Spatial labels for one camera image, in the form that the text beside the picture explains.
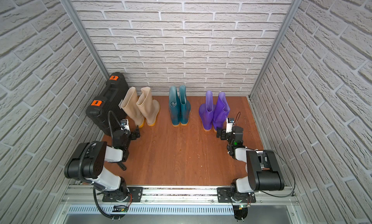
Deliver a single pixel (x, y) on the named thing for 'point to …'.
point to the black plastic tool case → (104, 111)
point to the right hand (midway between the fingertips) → (226, 127)
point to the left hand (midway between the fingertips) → (131, 124)
